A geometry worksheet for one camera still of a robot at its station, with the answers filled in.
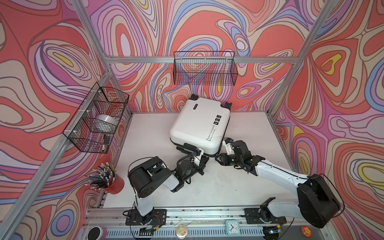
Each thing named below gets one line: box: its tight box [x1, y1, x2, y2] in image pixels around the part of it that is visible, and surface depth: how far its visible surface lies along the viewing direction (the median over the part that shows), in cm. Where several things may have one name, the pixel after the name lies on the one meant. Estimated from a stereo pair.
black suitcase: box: [169, 93, 232, 156], surface depth 88 cm
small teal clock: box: [225, 220, 241, 236], surface depth 70 cm
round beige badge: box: [176, 224, 188, 239], surface depth 71 cm
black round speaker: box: [87, 226, 104, 240], surface depth 67 cm
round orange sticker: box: [301, 225, 313, 238], surface depth 70 cm
